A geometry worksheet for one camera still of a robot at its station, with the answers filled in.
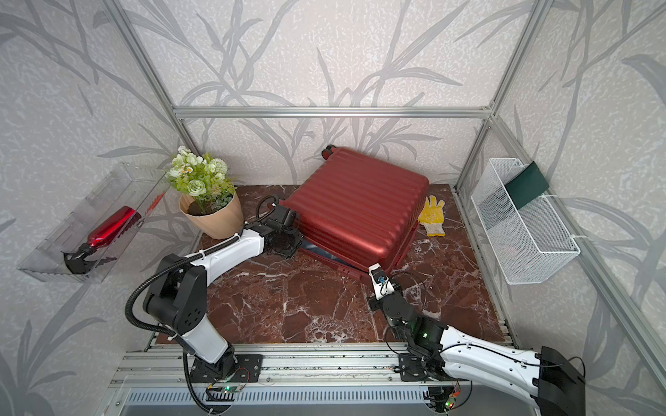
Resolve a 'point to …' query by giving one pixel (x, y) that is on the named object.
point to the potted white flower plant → (208, 199)
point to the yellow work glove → (433, 217)
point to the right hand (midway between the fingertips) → (374, 271)
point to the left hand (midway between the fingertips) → (303, 239)
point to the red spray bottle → (112, 230)
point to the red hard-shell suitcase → (355, 212)
